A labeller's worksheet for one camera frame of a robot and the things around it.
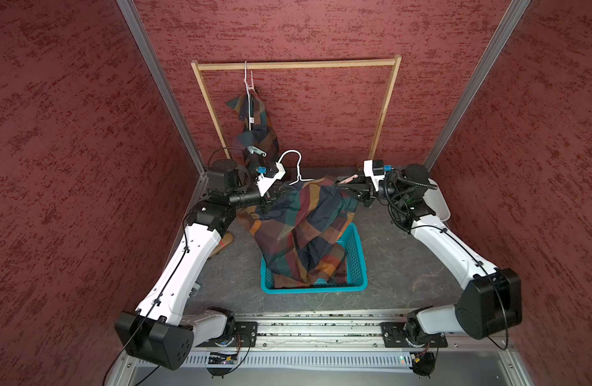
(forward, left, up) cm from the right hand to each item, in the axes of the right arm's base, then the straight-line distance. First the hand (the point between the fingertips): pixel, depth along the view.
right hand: (337, 184), depth 67 cm
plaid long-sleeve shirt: (-9, +12, -9) cm, 17 cm away
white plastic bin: (+19, -51, -36) cm, 65 cm away
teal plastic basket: (-14, -8, -31) cm, 35 cm away
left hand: (-1, +14, 0) cm, 14 cm away
